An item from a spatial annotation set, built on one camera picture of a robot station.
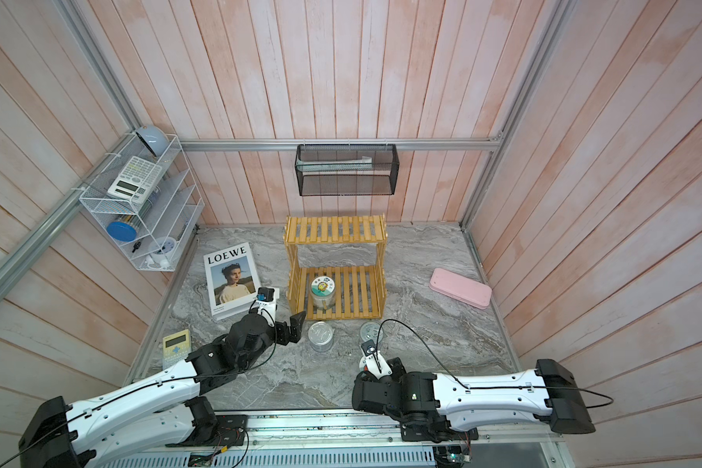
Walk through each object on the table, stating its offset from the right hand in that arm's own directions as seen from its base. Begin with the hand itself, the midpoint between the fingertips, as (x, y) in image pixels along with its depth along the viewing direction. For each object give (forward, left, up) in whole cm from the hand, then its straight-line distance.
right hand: (371, 372), depth 78 cm
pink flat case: (+31, -33, -5) cm, 45 cm away
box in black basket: (+55, +2, +29) cm, 62 cm away
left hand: (+12, +22, +10) cm, 27 cm away
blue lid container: (+27, +67, +27) cm, 77 cm away
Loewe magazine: (+30, +47, 0) cm, 56 cm away
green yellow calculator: (+6, +59, -2) cm, 59 cm away
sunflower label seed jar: (+22, +15, +6) cm, 27 cm away
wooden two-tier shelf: (+28, +3, -3) cm, 28 cm away
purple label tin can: (+11, 0, +3) cm, 11 cm away
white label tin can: (+9, +15, +2) cm, 17 cm away
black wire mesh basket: (+65, -5, +16) cm, 67 cm away
